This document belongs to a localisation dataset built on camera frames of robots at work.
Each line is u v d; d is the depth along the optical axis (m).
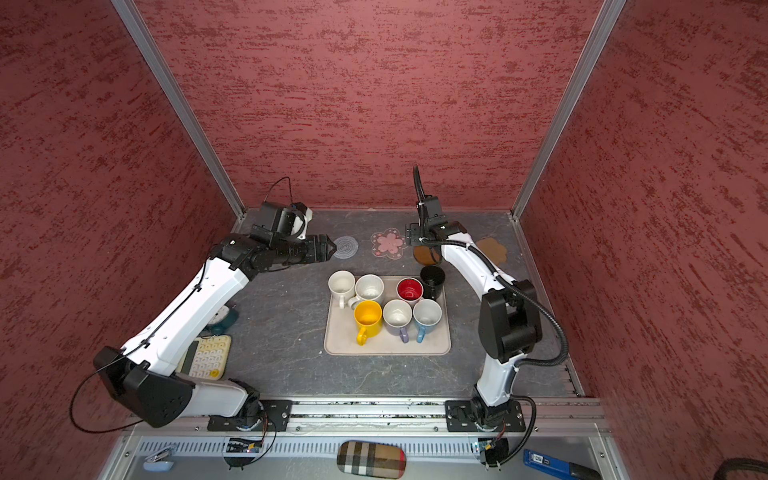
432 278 0.95
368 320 0.90
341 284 0.94
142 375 0.38
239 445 0.73
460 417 0.74
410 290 0.94
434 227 0.68
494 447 0.72
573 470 0.64
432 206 0.70
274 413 0.74
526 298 0.44
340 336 0.87
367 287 0.94
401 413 0.76
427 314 0.89
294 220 0.60
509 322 0.48
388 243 1.10
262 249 0.51
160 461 0.67
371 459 0.66
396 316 0.90
